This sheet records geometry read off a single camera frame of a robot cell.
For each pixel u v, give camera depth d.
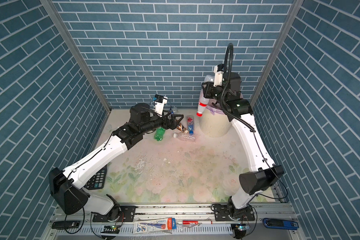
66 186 0.39
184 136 1.01
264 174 0.41
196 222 0.71
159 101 0.61
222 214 0.74
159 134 0.98
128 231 0.69
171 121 0.62
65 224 0.67
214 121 0.87
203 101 0.70
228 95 0.51
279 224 0.68
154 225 0.69
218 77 0.61
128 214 0.74
